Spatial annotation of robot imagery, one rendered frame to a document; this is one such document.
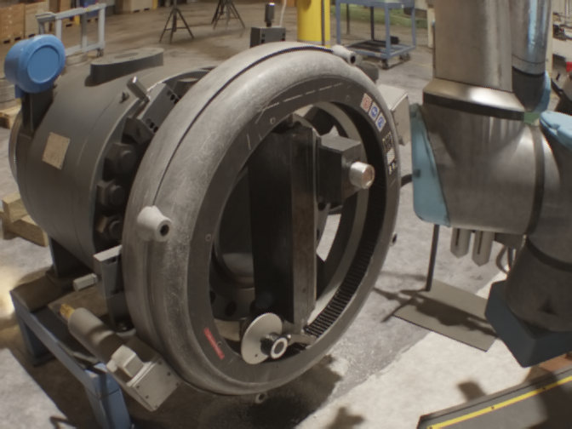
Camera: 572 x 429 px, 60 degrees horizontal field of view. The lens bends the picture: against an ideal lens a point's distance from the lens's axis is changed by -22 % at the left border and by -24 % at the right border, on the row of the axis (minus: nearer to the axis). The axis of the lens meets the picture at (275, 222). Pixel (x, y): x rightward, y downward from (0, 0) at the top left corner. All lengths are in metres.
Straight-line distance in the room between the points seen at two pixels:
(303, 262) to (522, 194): 0.60
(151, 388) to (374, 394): 0.81
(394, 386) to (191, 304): 0.88
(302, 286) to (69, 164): 0.59
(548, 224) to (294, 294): 0.64
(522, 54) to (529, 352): 0.50
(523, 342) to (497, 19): 0.43
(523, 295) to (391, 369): 1.07
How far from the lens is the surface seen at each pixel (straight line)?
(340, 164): 1.08
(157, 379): 1.08
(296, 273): 1.17
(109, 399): 1.49
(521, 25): 0.95
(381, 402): 1.69
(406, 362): 1.85
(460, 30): 0.70
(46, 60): 1.52
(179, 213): 0.94
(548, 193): 0.70
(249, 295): 1.33
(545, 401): 1.29
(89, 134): 1.33
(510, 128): 0.69
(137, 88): 0.98
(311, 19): 4.79
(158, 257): 0.96
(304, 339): 1.29
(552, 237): 0.75
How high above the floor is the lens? 1.15
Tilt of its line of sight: 26 degrees down
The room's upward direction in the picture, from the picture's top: straight up
